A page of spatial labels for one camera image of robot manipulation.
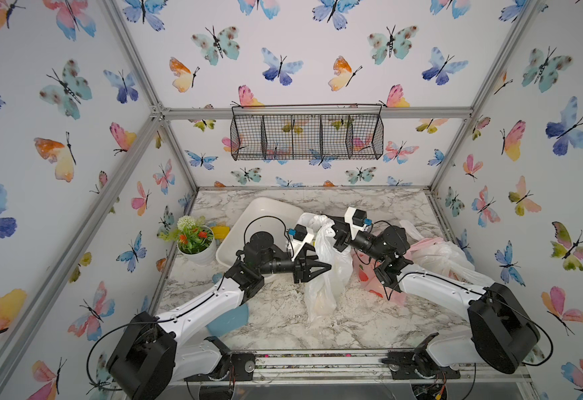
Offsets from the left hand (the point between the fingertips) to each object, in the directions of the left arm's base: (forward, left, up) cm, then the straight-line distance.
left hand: (330, 260), depth 68 cm
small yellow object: (+24, +39, -19) cm, 49 cm away
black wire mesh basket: (+54, +4, +5) cm, 54 cm away
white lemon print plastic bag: (-3, +2, -16) cm, 16 cm away
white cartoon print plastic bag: (+6, -40, -12) cm, 42 cm away
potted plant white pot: (+13, +42, -19) cm, 48 cm away
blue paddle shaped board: (-8, +31, -26) cm, 41 cm away
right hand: (+10, +1, +8) cm, 13 cm away
